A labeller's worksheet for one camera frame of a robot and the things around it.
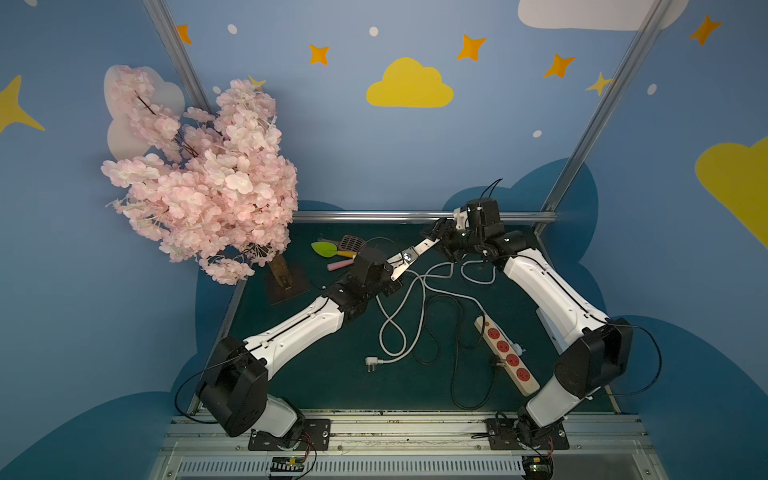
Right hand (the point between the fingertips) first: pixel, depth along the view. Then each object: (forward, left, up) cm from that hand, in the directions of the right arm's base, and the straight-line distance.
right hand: (427, 235), depth 80 cm
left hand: (-4, +8, -4) cm, 10 cm away
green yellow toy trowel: (+17, +36, -29) cm, 49 cm away
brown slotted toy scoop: (+20, +27, -27) cm, 43 cm away
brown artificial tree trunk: (-1, +46, -19) cm, 50 cm away
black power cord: (-21, -11, -27) cm, 36 cm away
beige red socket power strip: (-24, -27, -26) cm, 44 cm away
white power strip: (-14, +7, +6) cm, 17 cm away
